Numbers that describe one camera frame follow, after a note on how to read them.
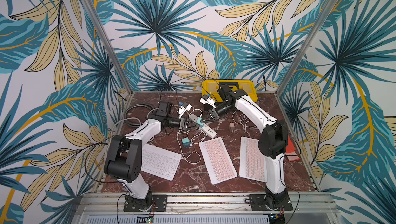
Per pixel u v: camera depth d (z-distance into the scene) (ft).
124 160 1.49
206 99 2.52
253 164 2.81
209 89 3.19
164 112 2.35
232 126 3.20
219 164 2.80
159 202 2.41
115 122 3.37
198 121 2.57
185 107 2.56
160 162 2.81
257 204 2.36
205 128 3.20
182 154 2.92
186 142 2.99
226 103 2.28
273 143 1.77
